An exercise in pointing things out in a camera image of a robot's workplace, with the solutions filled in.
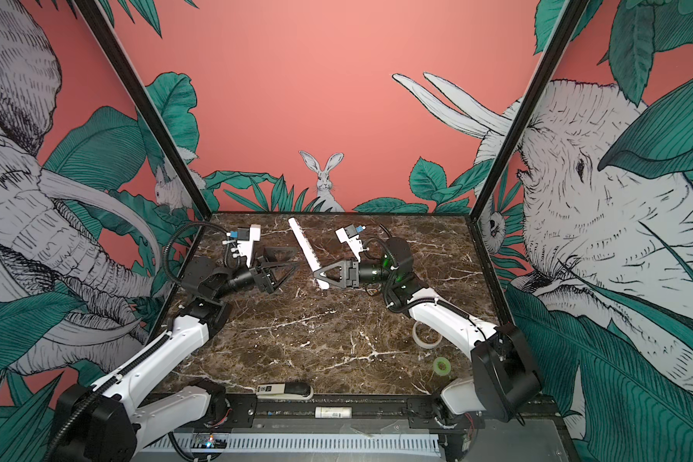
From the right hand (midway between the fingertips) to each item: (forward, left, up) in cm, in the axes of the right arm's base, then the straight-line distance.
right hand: (316, 279), depth 63 cm
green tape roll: (-11, -33, -33) cm, 48 cm away
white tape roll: (-3, -29, -31) cm, 43 cm away
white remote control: (+5, +2, +4) cm, 7 cm away
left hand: (+4, +5, +3) cm, 7 cm away
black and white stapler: (-17, +9, -27) cm, 33 cm away
